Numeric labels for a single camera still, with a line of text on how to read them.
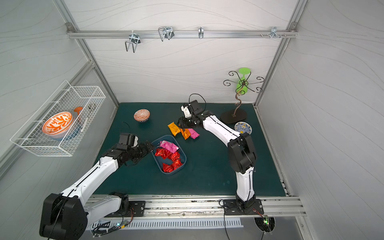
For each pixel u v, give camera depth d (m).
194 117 0.74
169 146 0.91
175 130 1.01
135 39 0.78
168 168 0.82
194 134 1.01
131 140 0.67
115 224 0.70
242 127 1.03
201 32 0.72
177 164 0.86
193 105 0.71
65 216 0.38
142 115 1.11
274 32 0.76
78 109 0.73
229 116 1.11
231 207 0.73
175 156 0.89
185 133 1.00
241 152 0.51
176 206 0.75
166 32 0.76
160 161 0.87
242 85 0.90
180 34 0.78
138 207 0.74
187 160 0.84
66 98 0.72
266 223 0.72
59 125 0.64
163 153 0.91
